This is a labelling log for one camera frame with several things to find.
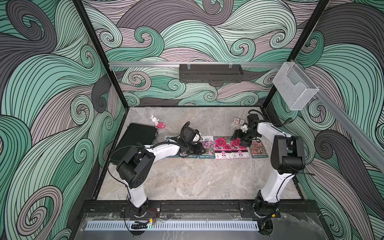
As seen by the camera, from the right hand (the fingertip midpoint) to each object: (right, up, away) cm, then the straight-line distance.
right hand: (234, 141), depth 95 cm
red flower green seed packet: (+15, -6, 0) cm, 16 cm away
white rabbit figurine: (-54, +14, +8) cm, 56 cm away
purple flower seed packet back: (-16, -3, +2) cm, 17 cm away
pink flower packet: (+4, -6, 0) cm, 7 cm away
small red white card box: (+8, +12, +14) cm, 21 cm away
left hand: (-20, -4, -8) cm, 22 cm away
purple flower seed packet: (-31, -5, -17) cm, 36 cm away
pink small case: (-50, +10, +12) cm, 52 cm away
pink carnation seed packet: (-7, -5, 0) cm, 9 cm away
